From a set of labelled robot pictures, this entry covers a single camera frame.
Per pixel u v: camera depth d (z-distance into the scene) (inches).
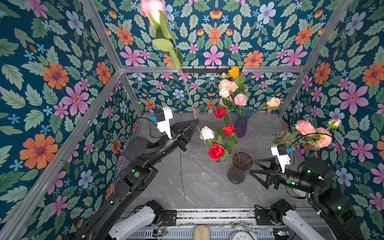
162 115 16.0
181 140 16.9
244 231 27.1
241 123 37.8
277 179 18.6
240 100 32.3
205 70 36.0
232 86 33.0
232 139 28.2
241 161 29.9
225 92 28.8
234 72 32.1
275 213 25.6
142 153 14.6
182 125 18.1
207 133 22.3
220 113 28.2
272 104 26.7
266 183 18.9
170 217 29.0
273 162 21.8
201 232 26.1
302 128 21.2
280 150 19.3
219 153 20.0
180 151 28.1
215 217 29.5
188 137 18.6
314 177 16.2
